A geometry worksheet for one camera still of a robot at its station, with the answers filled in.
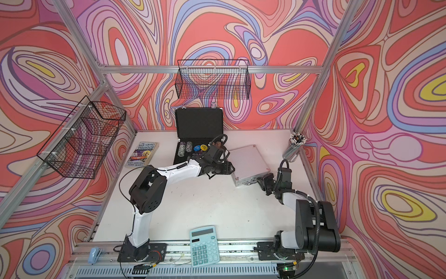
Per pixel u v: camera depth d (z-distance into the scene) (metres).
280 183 0.72
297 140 0.91
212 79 0.94
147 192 0.52
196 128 1.08
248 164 0.96
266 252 0.73
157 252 0.73
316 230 0.40
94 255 0.71
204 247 0.73
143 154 1.04
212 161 0.75
